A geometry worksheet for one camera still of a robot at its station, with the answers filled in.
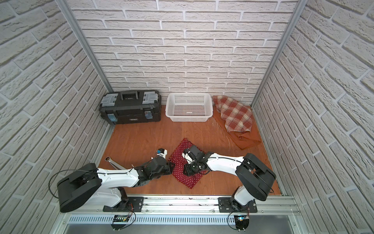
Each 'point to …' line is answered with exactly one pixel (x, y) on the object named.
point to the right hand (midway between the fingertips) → (188, 171)
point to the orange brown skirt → (243, 139)
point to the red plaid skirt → (238, 117)
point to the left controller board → (119, 222)
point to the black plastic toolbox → (132, 107)
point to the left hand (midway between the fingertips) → (177, 164)
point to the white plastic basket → (189, 107)
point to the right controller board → (241, 222)
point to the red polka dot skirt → (177, 162)
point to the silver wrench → (115, 165)
